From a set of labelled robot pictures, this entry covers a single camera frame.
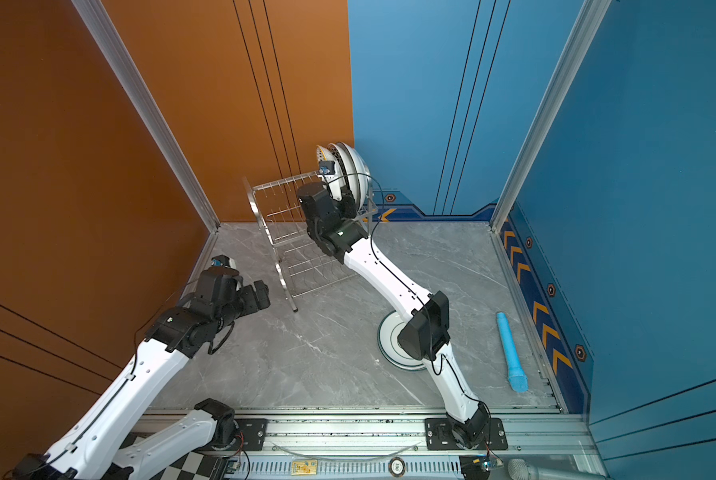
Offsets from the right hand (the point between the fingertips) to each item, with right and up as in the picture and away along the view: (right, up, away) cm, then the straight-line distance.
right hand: (342, 188), depth 79 cm
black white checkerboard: (-31, -65, -12) cm, 73 cm away
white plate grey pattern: (+13, -41, +8) cm, 43 cm away
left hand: (-22, -27, -3) cm, 35 cm away
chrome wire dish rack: (-16, -21, +23) cm, 35 cm away
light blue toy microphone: (+47, -51, 0) cm, 69 cm away
